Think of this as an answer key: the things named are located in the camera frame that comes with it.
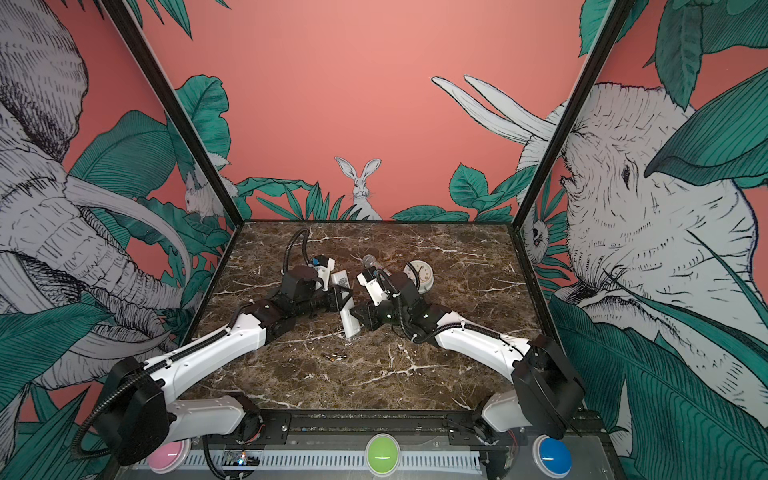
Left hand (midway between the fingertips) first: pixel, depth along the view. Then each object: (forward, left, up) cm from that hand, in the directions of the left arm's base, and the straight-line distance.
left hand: (353, 289), depth 79 cm
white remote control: (-6, +1, -1) cm, 6 cm away
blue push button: (-38, -48, -16) cm, 63 cm away
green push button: (-36, -7, -15) cm, 40 cm away
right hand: (-6, +1, 0) cm, 6 cm away
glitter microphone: (+20, -4, -15) cm, 25 cm away
